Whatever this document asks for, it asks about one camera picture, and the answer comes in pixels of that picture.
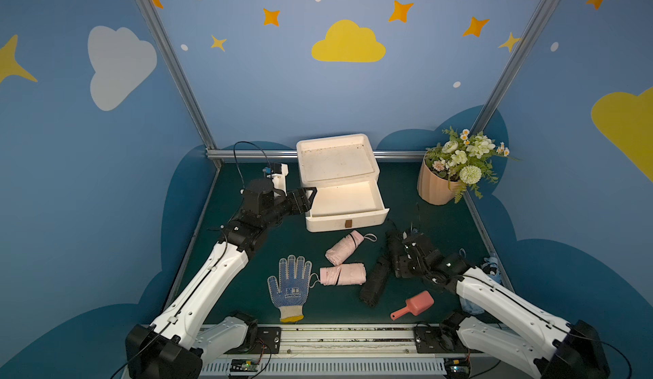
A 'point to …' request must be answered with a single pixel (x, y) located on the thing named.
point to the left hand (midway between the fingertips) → (308, 187)
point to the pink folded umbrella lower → (348, 274)
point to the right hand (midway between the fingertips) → (406, 259)
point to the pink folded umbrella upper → (342, 249)
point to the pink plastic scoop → (415, 305)
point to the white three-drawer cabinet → (345, 172)
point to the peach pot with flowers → (457, 161)
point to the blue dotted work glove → (291, 292)
